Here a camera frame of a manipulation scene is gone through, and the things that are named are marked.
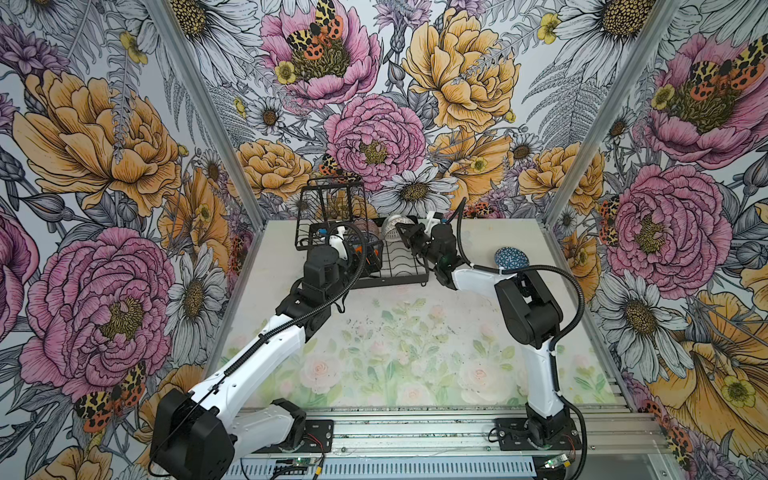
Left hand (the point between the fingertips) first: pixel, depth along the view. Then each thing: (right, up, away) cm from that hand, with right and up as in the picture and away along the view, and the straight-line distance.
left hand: (369, 254), depth 77 cm
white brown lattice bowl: (+5, +7, +19) cm, 21 cm away
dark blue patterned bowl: (+48, -2, +31) cm, 58 cm away
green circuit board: (-15, -48, -6) cm, 51 cm away
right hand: (+6, +8, +17) cm, 19 cm away
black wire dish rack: (-16, +19, +43) cm, 49 cm away
